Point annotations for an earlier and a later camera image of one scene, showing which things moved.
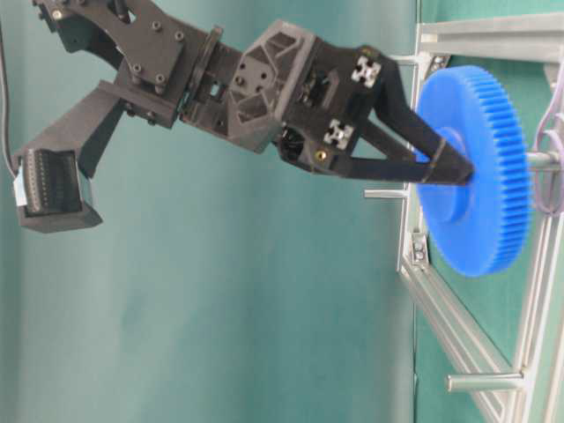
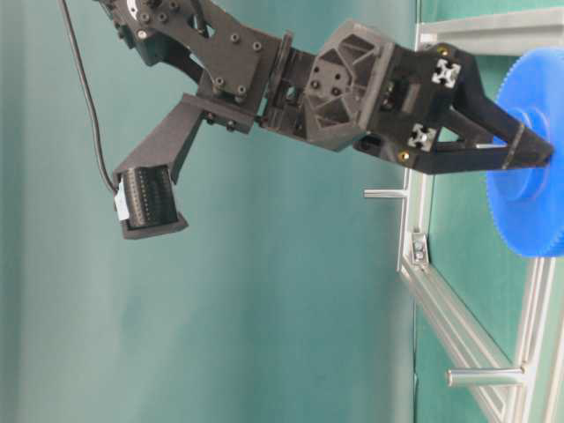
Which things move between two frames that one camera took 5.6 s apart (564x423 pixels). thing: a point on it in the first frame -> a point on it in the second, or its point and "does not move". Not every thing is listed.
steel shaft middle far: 385,194 does not move
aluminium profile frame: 533,392 does not move
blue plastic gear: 474,226 -> 528,201
